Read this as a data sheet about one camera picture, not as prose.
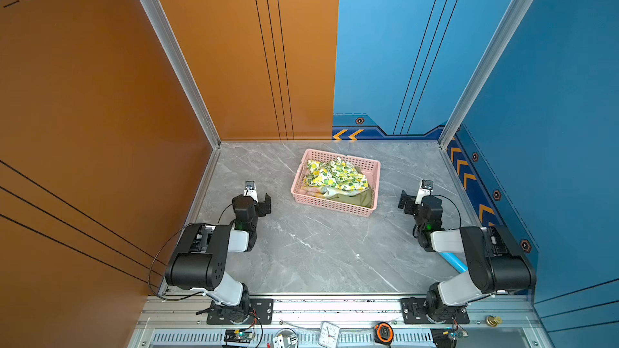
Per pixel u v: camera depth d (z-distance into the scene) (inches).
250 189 31.8
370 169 41.6
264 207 34.1
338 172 40.1
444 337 27.8
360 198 37.7
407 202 33.9
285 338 24.9
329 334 26.9
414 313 28.5
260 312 29.1
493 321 27.4
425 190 31.8
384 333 26.4
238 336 27.8
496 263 17.7
